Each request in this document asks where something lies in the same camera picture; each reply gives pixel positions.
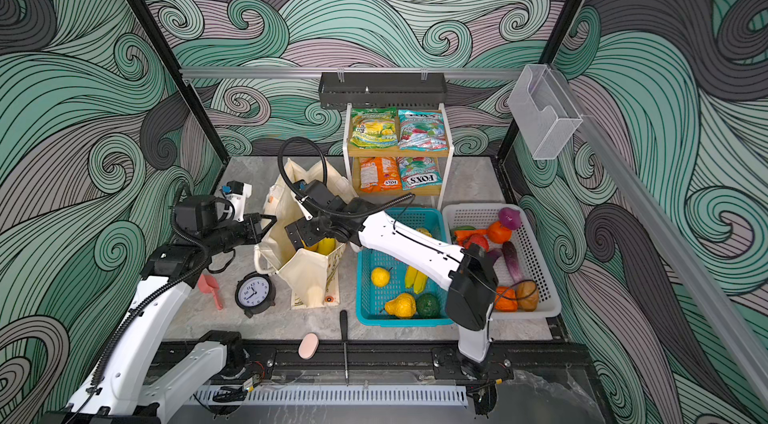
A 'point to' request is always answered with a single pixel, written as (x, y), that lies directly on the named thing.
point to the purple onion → (510, 218)
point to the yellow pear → (403, 306)
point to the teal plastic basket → (392, 293)
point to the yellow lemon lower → (380, 277)
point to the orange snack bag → (379, 174)
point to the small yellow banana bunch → (416, 279)
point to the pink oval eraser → (308, 346)
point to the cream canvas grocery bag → (314, 279)
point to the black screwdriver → (344, 334)
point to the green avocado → (428, 305)
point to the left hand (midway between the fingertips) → (276, 216)
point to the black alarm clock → (255, 292)
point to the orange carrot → (462, 236)
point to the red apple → (477, 239)
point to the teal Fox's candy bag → (419, 171)
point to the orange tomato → (498, 234)
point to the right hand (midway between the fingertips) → (305, 226)
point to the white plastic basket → (524, 240)
